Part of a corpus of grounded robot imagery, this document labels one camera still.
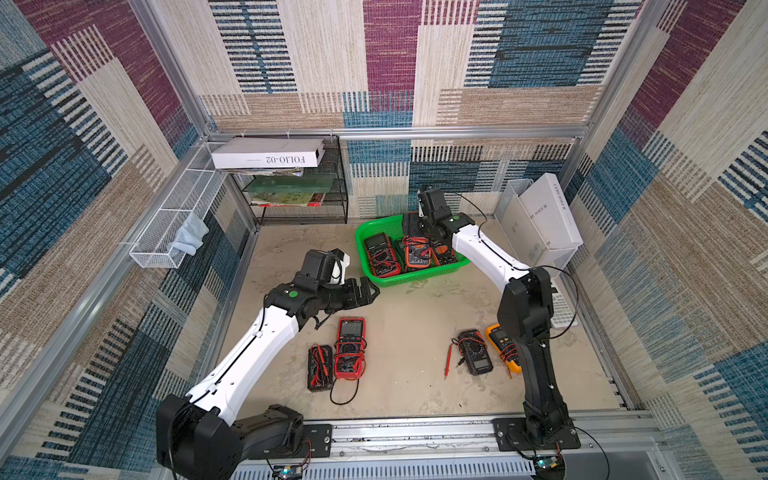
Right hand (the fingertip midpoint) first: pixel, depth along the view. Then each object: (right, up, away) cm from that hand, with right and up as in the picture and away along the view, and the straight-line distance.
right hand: (412, 218), depth 96 cm
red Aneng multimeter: (-10, -12, +5) cm, 16 cm away
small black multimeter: (+16, -38, -12) cm, 43 cm away
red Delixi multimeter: (-18, -37, -13) cm, 43 cm away
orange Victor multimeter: (+1, -10, -5) cm, 11 cm away
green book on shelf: (-38, +9, -2) cm, 39 cm away
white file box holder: (+40, -2, +1) cm, 40 cm away
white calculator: (+46, -30, -2) cm, 55 cm away
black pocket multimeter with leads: (-26, -41, -15) cm, 51 cm away
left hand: (-13, -21, -18) cm, 31 cm away
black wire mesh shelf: (-28, +6, +23) cm, 37 cm away
